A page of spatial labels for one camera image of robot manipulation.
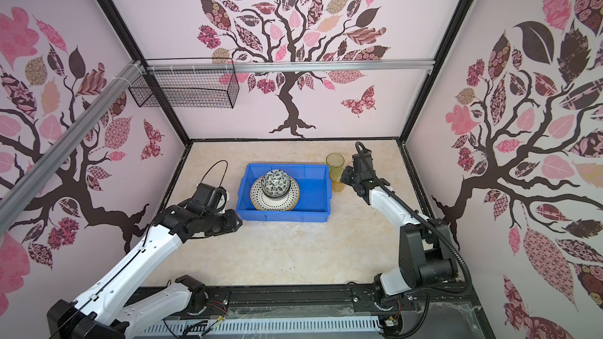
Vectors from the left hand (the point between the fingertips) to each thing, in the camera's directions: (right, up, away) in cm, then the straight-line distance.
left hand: (237, 228), depth 76 cm
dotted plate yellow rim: (+6, +6, +16) cm, 18 cm away
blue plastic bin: (+27, +13, +28) cm, 41 cm away
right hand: (+40, +19, +15) cm, 47 cm away
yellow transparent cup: (+36, +16, +25) cm, 46 cm away
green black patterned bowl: (+10, +13, +17) cm, 24 cm away
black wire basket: (-39, +61, +45) cm, 85 cm away
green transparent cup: (+36, +23, +24) cm, 49 cm away
